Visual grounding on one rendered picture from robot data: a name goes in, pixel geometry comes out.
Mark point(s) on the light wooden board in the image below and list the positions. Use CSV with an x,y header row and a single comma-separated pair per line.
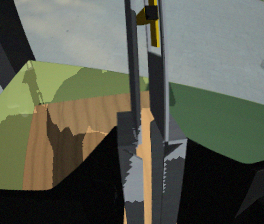
x,y
63,134

